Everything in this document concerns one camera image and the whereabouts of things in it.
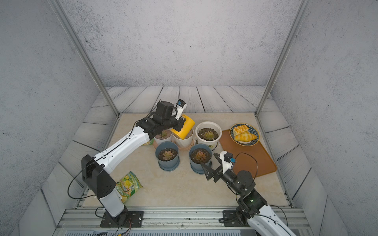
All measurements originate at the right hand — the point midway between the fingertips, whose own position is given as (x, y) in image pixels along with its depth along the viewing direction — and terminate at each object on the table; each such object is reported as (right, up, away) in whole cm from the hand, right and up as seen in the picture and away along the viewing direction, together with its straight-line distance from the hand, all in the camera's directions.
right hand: (209, 159), depth 70 cm
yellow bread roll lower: (+27, +8, +29) cm, 40 cm away
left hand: (-11, +20, +9) cm, 24 cm away
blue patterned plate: (+35, +13, +38) cm, 53 cm away
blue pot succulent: (-23, -2, +18) cm, 29 cm away
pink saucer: (-11, 0, +30) cm, 32 cm away
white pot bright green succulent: (-13, +5, +25) cm, 28 cm away
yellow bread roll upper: (+25, +13, +34) cm, 44 cm away
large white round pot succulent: (+2, +11, +24) cm, 26 cm away
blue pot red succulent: (-4, -1, +17) cm, 17 cm away
